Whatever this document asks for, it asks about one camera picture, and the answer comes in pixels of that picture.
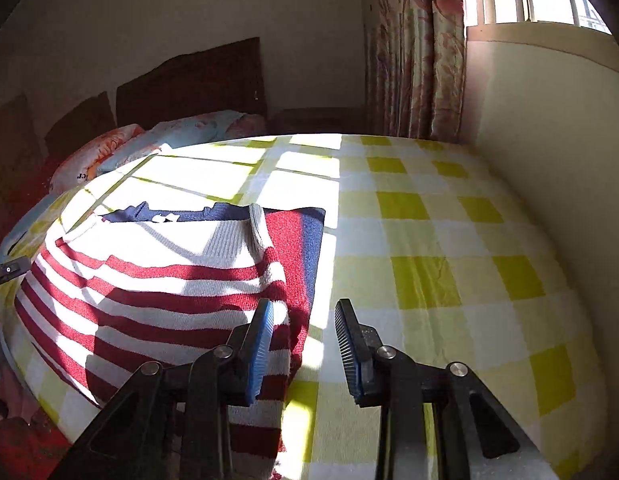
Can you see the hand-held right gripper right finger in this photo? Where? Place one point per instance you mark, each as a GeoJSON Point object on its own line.
{"type": "Point", "coordinates": [347, 355]}

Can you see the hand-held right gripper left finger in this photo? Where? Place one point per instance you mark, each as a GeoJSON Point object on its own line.
{"type": "Point", "coordinates": [259, 355]}

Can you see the light blue floral pillow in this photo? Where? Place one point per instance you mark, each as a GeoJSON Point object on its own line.
{"type": "Point", "coordinates": [189, 127]}

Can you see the dark wooden headboard panel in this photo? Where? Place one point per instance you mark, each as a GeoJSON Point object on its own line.
{"type": "Point", "coordinates": [199, 85]}
{"type": "Point", "coordinates": [81, 120]}

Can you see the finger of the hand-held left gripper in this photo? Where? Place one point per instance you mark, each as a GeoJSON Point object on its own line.
{"type": "Point", "coordinates": [9, 270]}

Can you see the red cloth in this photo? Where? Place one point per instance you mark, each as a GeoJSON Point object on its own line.
{"type": "Point", "coordinates": [24, 440]}

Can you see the red blanket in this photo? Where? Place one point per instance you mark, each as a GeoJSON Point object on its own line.
{"type": "Point", "coordinates": [19, 185]}

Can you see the brown wooden panel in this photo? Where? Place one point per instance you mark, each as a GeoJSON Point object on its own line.
{"type": "Point", "coordinates": [11, 135]}

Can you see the red white striped sweater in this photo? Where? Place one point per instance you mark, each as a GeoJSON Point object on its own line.
{"type": "Point", "coordinates": [154, 285]}

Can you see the floral pink white pillow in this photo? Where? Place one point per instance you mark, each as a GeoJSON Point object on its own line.
{"type": "Point", "coordinates": [104, 152]}

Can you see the bed with yellow checkered sheet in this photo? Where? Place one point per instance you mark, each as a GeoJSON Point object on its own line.
{"type": "Point", "coordinates": [439, 240]}

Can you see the floral curtain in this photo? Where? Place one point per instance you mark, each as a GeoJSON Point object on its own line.
{"type": "Point", "coordinates": [414, 60]}

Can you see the dark wooden nightstand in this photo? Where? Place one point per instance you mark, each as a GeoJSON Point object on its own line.
{"type": "Point", "coordinates": [314, 120]}

